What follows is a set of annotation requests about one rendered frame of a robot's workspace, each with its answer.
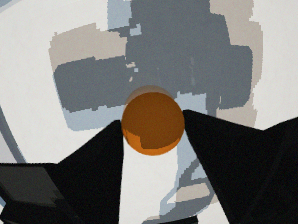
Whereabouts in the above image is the orange-brown ball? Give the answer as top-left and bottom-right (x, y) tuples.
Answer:
(121, 92), (185, 156)

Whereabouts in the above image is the translucent brown ball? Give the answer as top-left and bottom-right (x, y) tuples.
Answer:
(124, 85), (176, 112)

